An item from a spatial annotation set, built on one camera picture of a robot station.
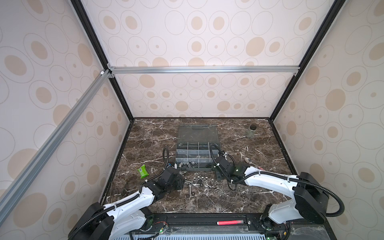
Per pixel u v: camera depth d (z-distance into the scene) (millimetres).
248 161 942
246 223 741
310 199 422
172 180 671
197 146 979
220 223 740
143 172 894
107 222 411
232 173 614
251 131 1029
